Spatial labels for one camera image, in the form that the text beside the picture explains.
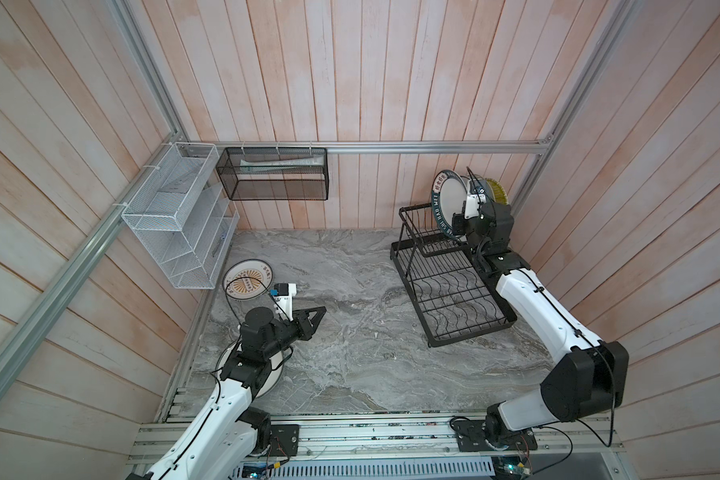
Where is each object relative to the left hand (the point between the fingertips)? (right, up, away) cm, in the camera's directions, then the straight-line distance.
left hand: (325, 315), depth 76 cm
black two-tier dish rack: (+40, +3, +24) cm, 47 cm away
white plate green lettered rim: (+36, +34, +10) cm, 50 cm away
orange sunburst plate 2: (-15, -18, +6) cm, 24 cm away
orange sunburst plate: (-31, +7, +28) cm, 43 cm away
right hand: (+38, +31, +2) cm, 49 cm away
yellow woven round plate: (+48, +33, +6) cm, 59 cm away
